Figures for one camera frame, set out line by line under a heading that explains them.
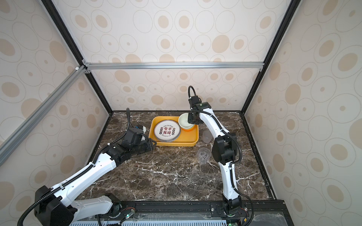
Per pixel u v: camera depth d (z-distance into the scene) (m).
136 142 0.60
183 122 0.97
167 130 1.04
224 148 0.57
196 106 0.70
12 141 0.52
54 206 0.37
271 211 0.75
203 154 0.92
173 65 0.90
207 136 1.00
